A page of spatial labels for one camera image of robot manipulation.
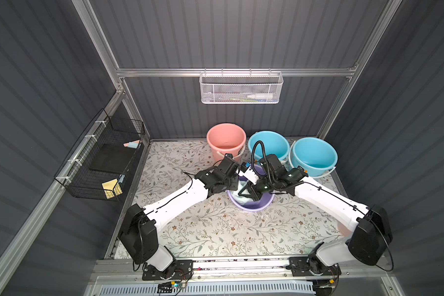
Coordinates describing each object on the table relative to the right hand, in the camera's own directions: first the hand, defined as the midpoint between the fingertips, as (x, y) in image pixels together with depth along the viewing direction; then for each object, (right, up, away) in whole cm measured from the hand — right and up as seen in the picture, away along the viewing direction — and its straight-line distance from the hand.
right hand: (240, 194), depth 75 cm
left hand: (-1, +4, +5) cm, 7 cm away
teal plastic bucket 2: (+20, +23, +22) cm, 38 cm away
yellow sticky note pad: (-43, +5, -16) cm, 46 cm away
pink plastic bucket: (-6, +26, +32) cm, 41 cm away
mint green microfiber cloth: (0, -1, -3) cm, 3 cm away
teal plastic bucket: (+42, +16, +20) cm, 49 cm away
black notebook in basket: (-53, +15, 0) cm, 55 cm away
